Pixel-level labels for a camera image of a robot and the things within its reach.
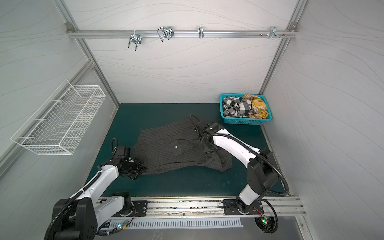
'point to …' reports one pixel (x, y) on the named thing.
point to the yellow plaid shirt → (259, 109)
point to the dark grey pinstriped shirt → (176, 143)
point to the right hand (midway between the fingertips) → (215, 144)
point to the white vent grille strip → (116, 224)
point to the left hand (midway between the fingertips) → (150, 164)
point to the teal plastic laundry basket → (238, 120)
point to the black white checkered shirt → (236, 107)
